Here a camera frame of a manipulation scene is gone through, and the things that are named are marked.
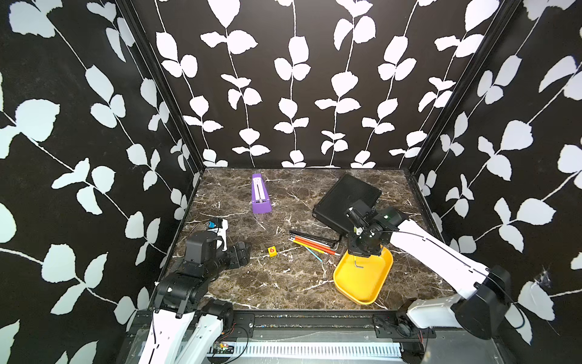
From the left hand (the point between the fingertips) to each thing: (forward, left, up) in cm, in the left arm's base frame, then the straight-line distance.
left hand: (242, 243), depth 70 cm
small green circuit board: (-25, +7, -23) cm, 35 cm away
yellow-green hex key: (+7, -24, -22) cm, 33 cm away
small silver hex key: (-6, -38, -9) cm, 39 cm away
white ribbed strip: (-27, -22, -21) cm, 41 cm away
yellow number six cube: (+5, -8, -19) cm, 21 cm away
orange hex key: (+11, -21, -22) cm, 32 cm away
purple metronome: (+28, -2, -16) cm, 32 cm away
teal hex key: (+4, -24, -21) cm, 33 cm away
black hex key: (+13, -24, -22) cm, 35 cm away
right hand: (0, -35, -7) cm, 36 cm away
